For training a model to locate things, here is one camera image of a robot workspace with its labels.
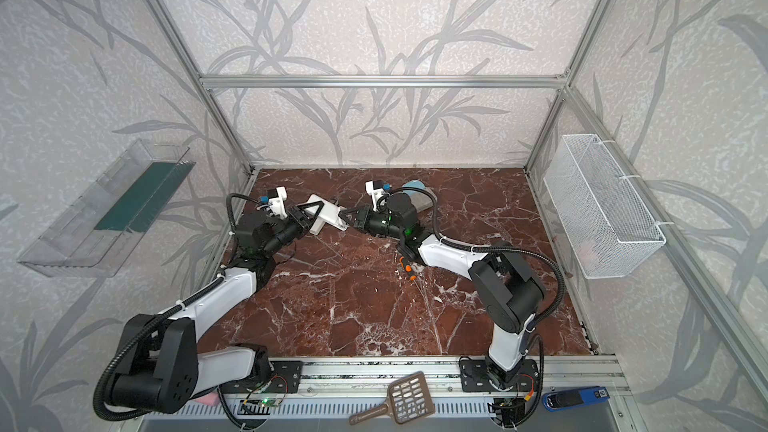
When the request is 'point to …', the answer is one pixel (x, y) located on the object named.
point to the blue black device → (557, 400)
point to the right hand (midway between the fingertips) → (339, 207)
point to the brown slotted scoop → (409, 401)
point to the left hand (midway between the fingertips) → (328, 197)
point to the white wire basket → (605, 224)
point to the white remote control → (329, 214)
